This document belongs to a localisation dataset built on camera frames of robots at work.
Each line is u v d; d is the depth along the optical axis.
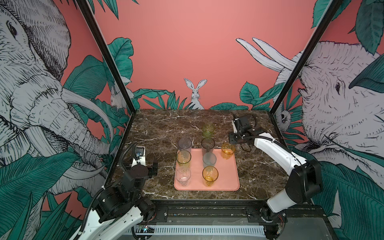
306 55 0.86
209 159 0.90
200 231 0.70
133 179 0.44
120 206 0.43
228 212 0.76
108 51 0.88
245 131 0.64
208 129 1.07
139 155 0.54
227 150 0.94
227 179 0.86
